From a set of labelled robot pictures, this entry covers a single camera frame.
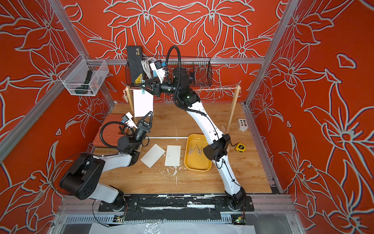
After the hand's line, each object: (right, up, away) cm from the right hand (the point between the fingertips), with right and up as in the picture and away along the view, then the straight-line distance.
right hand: (137, 85), depth 62 cm
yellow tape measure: (+57, -34, +29) cm, 72 cm away
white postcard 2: (0, -39, +28) cm, 48 cm away
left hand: (+4, -12, +9) cm, 16 cm away
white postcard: (+13, -39, +28) cm, 50 cm away
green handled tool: (-36, +2, +19) cm, 41 cm away
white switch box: (+62, -20, +40) cm, 76 cm away
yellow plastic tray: (+27, -41, +29) cm, 58 cm away
